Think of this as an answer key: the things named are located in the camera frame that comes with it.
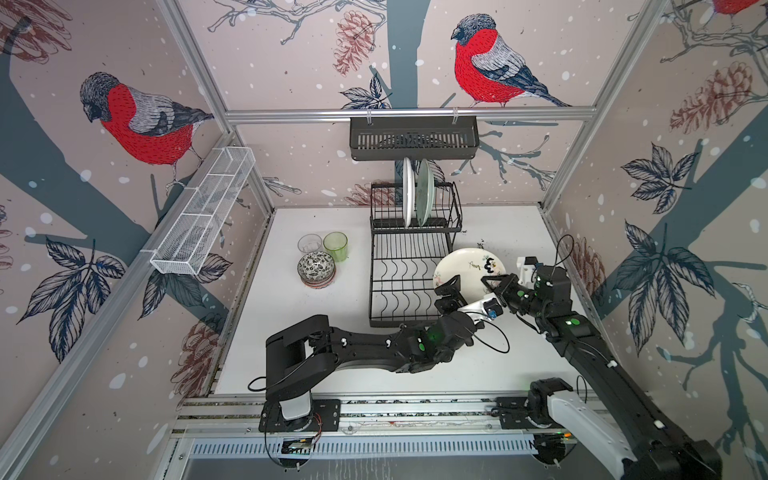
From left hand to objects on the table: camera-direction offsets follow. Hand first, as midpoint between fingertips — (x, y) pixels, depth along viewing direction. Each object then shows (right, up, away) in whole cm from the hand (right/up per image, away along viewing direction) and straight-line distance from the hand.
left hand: (466, 290), depth 73 cm
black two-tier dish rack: (-13, +16, +11) cm, 23 cm away
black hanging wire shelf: (-11, +48, +33) cm, 59 cm away
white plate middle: (-14, +25, +2) cm, 29 cm away
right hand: (+5, +2, +5) cm, 7 cm away
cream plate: (+4, +5, +10) cm, 12 cm away
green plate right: (-10, +25, +3) cm, 27 cm away
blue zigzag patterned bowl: (-42, -3, +19) cm, 47 cm away
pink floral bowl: (-44, +3, +24) cm, 51 cm away
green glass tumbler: (-39, +11, +30) cm, 50 cm away
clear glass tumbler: (-48, +11, +31) cm, 59 cm away
